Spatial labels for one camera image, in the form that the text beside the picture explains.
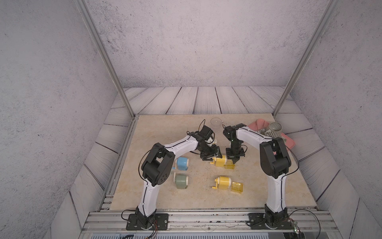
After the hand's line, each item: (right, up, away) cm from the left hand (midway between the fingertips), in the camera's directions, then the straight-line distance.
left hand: (220, 159), depth 88 cm
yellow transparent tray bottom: (+9, -15, -3) cm, 18 cm away
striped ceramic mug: (+42, +17, +20) cm, 49 cm away
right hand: (+9, -2, +4) cm, 10 cm away
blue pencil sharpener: (-22, -3, -1) cm, 22 cm away
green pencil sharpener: (-22, -10, -9) cm, 26 cm away
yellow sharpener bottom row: (0, -10, -9) cm, 14 cm away
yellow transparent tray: (+6, -4, +3) cm, 7 cm away
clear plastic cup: (0, +22, +23) cm, 32 cm away
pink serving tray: (+34, +19, +26) cm, 47 cm away
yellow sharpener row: (-1, -2, 0) cm, 2 cm away
